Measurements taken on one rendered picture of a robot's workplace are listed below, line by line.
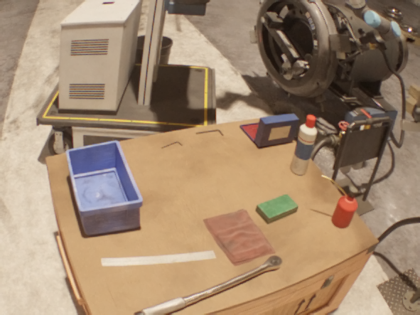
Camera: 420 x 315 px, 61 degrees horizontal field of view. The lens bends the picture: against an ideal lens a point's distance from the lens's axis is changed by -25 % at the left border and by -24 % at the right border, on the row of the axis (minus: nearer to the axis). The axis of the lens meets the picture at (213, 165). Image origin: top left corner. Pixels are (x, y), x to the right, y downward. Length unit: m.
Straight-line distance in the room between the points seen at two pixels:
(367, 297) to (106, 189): 1.22
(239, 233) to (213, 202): 0.17
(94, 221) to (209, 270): 0.35
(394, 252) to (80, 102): 1.78
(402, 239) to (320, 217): 0.96
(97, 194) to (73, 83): 0.79
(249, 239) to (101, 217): 0.43
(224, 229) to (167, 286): 0.28
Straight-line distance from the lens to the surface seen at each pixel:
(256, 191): 1.51
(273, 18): 2.61
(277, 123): 1.66
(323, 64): 2.35
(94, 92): 2.06
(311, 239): 1.39
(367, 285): 1.99
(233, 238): 1.31
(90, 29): 1.93
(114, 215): 1.25
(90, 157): 1.46
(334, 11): 2.73
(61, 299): 1.73
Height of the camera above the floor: 1.42
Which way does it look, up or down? 37 degrees down
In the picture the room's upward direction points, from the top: 9 degrees clockwise
